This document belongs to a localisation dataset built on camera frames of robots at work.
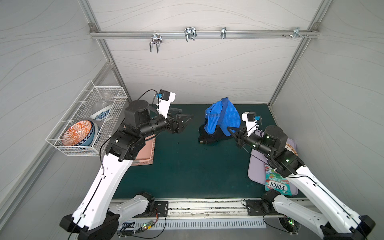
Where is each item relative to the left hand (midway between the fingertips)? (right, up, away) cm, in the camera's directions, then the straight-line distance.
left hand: (187, 114), depth 56 cm
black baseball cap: (+9, -15, +40) cm, 44 cm away
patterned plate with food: (+64, -21, +37) cm, 77 cm away
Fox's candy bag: (+45, -36, +23) cm, 62 cm away
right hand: (+18, -5, +9) cm, 21 cm away
